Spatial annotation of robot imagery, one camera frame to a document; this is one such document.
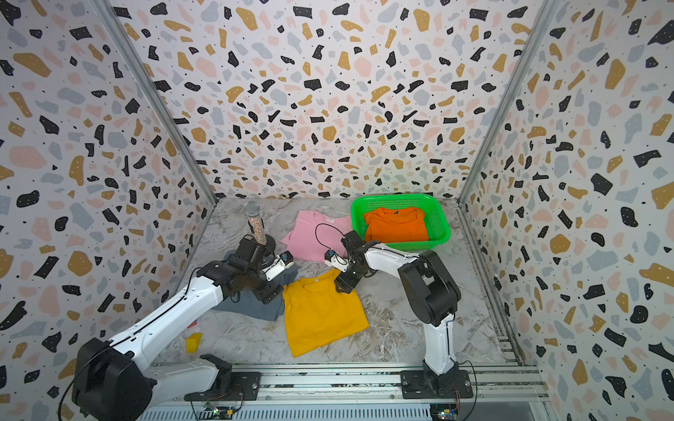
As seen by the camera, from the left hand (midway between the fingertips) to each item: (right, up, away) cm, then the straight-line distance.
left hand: (275, 277), depth 83 cm
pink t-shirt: (+7, +11, +26) cm, 30 cm away
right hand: (+21, -4, +12) cm, 25 cm away
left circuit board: (-12, -34, -13) cm, 38 cm away
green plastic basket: (+59, +18, +23) cm, 66 cm away
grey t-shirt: (-3, -4, -16) cm, 16 cm away
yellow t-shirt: (+12, -14, +5) cm, 19 cm away
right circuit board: (+49, -34, -12) cm, 61 cm away
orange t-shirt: (+42, +17, +27) cm, 53 cm away
